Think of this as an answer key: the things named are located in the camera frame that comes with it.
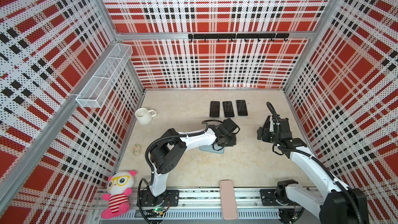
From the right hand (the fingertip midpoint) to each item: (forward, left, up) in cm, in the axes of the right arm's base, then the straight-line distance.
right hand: (266, 133), depth 85 cm
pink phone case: (-34, +22, -9) cm, 42 cm away
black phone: (+24, +28, -8) cm, 37 cm away
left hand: (-4, +17, -6) cm, 19 cm away
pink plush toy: (-26, +74, -3) cm, 79 cm away
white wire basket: (+23, +99, +12) cm, 102 cm away
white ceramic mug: (+15, +74, -4) cm, 75 cm away
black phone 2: (+29, +17, -14) cm, 36 cm away
